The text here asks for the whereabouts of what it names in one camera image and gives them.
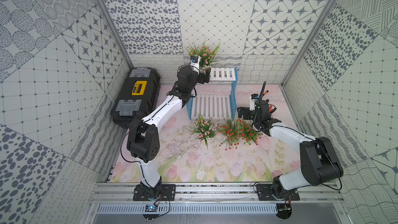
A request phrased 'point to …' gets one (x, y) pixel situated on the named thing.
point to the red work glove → (271, 109)
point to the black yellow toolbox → (137, 97)
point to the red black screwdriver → (266, 93)
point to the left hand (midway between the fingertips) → (209, 66)
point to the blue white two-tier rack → (216, 106)
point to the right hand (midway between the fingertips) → (245, 110)
